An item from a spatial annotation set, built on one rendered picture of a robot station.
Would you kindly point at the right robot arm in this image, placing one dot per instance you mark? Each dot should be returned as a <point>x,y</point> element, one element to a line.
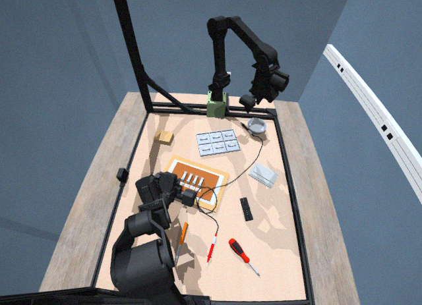
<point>146,271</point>

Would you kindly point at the red and black screwdriver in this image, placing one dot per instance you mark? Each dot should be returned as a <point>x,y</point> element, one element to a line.
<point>238,249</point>

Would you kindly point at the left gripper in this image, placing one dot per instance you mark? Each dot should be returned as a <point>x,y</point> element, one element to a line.
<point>250,101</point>

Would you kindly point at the tan rectangular block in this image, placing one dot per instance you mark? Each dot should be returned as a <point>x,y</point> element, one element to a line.
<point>163,137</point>

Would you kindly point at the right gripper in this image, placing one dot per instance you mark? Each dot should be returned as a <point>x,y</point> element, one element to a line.
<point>188,197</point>

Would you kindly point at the grey round shallow dish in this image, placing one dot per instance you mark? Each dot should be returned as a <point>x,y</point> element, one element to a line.
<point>256,125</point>

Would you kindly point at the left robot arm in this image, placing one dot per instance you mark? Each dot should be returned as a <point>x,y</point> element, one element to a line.
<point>264,55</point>

